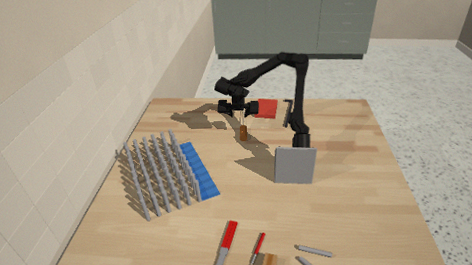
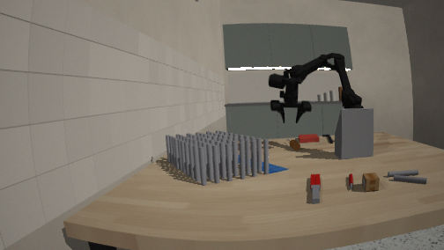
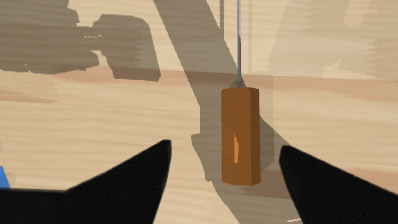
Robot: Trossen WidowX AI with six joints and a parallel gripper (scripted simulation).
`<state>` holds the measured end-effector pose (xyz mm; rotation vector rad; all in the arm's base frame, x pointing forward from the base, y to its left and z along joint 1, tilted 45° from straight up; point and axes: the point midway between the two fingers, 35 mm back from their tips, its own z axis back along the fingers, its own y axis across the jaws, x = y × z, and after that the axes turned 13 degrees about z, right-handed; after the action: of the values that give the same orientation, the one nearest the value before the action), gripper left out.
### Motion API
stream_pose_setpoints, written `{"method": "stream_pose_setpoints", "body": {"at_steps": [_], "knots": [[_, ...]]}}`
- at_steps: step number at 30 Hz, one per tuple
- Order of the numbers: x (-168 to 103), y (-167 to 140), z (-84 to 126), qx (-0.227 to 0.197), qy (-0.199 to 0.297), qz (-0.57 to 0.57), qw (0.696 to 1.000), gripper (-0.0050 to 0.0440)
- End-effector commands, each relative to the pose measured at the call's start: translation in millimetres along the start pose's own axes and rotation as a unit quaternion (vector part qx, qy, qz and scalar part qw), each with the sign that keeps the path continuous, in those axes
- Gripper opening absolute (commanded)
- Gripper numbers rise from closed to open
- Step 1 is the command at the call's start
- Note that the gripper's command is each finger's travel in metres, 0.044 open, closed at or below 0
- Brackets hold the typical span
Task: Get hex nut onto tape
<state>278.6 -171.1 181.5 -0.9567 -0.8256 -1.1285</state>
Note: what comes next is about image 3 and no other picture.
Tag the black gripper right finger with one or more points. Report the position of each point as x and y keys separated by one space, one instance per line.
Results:
x=325 y=194

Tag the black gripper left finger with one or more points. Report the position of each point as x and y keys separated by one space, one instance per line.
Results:
x=129 y=193

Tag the brown handled hook pick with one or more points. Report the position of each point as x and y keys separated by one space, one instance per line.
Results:
x=240 y=129

